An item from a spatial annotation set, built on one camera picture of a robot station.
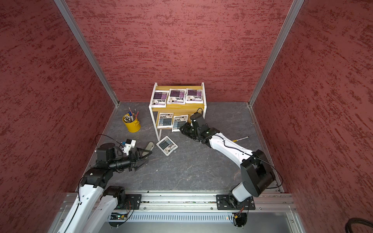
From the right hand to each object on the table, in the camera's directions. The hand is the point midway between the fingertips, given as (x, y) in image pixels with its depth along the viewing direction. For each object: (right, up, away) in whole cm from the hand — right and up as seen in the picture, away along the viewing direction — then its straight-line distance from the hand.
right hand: (180, 132), depth 84 cm
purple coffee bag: (-10, +19, -8) cm, 23 cm away
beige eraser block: (-20, -10, +8) cm, 24 cm away
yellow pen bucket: (-35, +2, +17) cm, 39 cm away
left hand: (-15, -13, -13) cm, 23 cm away
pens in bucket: (-35, +9, +14) cm, 39 cm away
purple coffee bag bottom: (+8, +20, -7) cm, 23 cm away
